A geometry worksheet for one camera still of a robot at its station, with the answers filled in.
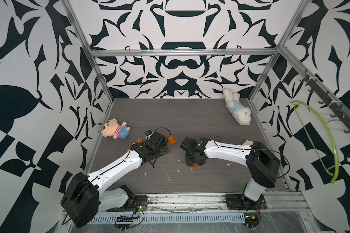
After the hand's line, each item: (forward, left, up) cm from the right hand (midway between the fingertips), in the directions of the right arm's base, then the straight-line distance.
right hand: (189, 161), depth 86 cm
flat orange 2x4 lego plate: (+15, +10, -1) cm, 18 cm away
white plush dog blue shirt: (+29, -37, +6) cm, 48 cm away
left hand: (+6, +16, +8) cm, 18 cm away
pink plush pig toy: (+19, +47, +8) cm, 51 cm away
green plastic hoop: (+19, -56, +27) cm, 66 cm away
